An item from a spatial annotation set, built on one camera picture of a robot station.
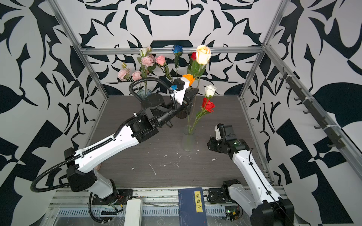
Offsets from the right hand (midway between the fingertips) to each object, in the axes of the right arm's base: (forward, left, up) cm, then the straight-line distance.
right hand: (208, 141), depth 81 cm
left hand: (+5, +10, +38) cm, 39 cm away
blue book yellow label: (-32, +10, -11) cm, 35 cm away
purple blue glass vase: (+33, +40, +7) cm, 52 cm away
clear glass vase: (+3, +11, -2) cm, 12 cm away
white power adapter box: (-32, +38, -7) cm, 50 cm away
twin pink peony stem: (+32, +49, +22) cm, 63 cm away
